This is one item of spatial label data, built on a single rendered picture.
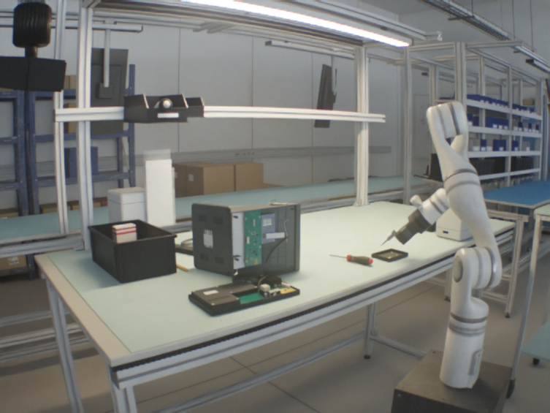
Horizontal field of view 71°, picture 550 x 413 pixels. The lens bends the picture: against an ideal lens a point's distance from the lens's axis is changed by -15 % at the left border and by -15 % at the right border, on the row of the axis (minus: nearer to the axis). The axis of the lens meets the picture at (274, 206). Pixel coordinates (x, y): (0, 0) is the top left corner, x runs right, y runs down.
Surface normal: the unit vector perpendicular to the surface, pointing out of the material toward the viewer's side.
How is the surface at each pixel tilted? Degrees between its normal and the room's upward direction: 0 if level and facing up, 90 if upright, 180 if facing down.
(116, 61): 98
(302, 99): 90
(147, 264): 90
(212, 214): 90
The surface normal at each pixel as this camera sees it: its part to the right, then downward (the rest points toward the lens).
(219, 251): -0.53, 0.15
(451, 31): -0.77, 0.11
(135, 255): 0.64, 0.13
